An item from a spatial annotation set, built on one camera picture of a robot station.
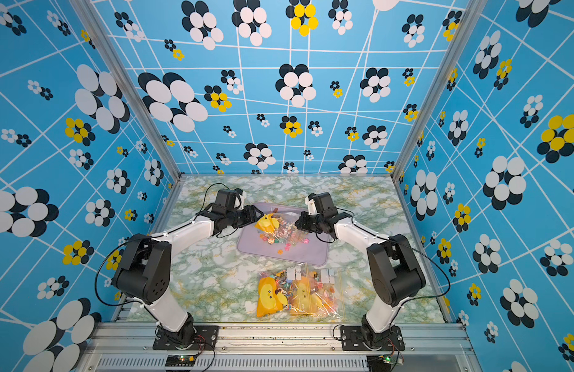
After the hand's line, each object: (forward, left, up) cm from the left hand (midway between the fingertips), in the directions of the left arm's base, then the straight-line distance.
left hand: (262, 213), depth 92 cm
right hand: (-3, -14, -1) cm, 15 cm away
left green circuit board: (-48, +23, -14) cm, 55 cm away
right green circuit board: (-48, -39, -12) cm, 63 cm away
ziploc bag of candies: (-28, -15, -8) cm, 33 cm away
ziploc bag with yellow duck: (-4, -2, -2) cm, 5 cm away
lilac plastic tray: (-11, -20, -12) cm, 26 cm away
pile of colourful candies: (-4, -10, -9) cm, 14 cm away
